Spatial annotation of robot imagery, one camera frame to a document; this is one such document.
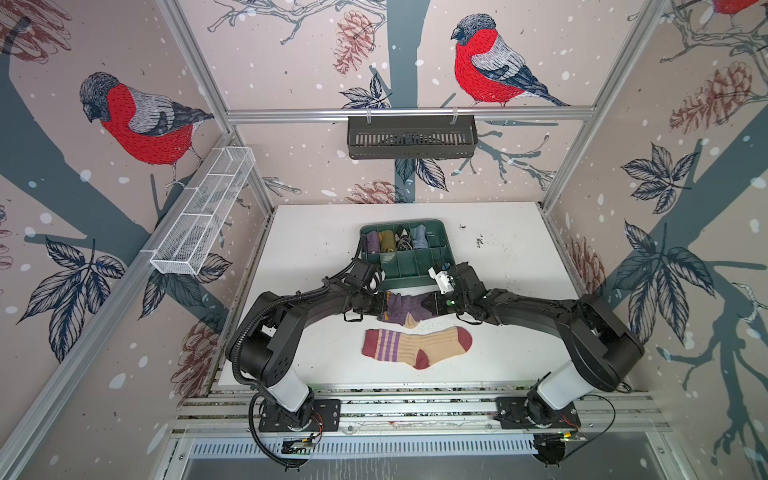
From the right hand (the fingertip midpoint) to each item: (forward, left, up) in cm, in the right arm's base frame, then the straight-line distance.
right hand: (421, 306), depth 89 cm
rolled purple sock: (+23, +17, +3) cm, 28 cm away
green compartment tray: (+14, +4, -2) cm, 15 cm away
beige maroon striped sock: (-12, +1, -4) cm, 12 cm away
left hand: (0, +11, -1) cm, 11 cm away
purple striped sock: (0, +7, -1) cm, 7 cm away
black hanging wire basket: (+53, +4, +25) cm, 58 cm away
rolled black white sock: (+23, +6, +4) cm, 24 cm away
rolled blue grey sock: (+24, 0, +3) cm, 25 cm away
